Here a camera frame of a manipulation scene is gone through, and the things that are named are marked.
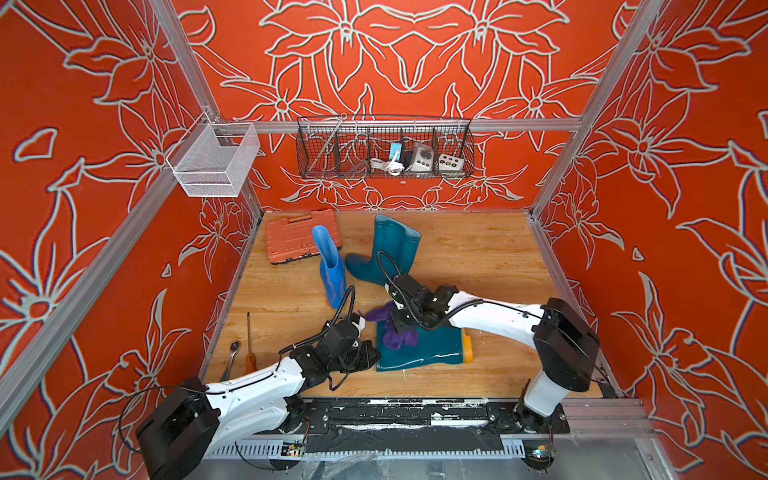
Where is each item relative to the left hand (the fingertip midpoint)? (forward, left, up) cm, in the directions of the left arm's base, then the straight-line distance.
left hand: (383, 355), depth 80 cm
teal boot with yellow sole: (+25, -2, +16) cm, 29 cm away
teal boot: (+3, -17, +2) cm, 17 cm away
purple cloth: (+3, -2, +4) cm, 6 cm away
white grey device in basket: (+51, -9, +29) cm, 59 cm away
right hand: (+9, -1, +3) cm, 9 cm away
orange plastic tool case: (+39, +36, +3) cm, 53 cm away
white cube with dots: (+52, -18, +26) cm, 61 cm away
